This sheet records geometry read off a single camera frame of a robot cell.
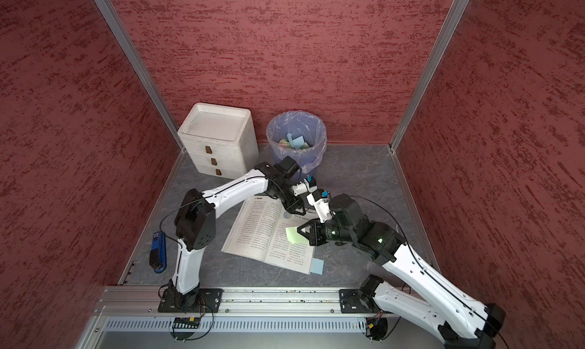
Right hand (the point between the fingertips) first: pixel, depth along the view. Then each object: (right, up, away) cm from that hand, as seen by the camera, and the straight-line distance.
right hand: (298, 236), depth 66 cm
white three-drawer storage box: (-32, +31, +24) cm, 51 cm away
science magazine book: (-15, -5, +20) cm, 25 cm away
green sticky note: (-1, 0, 0) cm, 1 cm away
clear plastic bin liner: (+1, +35, +38) cm, 52 cm away
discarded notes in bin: (-1, +31, +36) cm, 47 cm away
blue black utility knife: (-52, -11, +15) cm, 55 cm away
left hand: (0, +3, +19) cm, 19 cm away
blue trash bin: (+1, +36, +38) cm, 52 cm away
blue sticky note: (+7, -16, +16) cm, 24 cm away
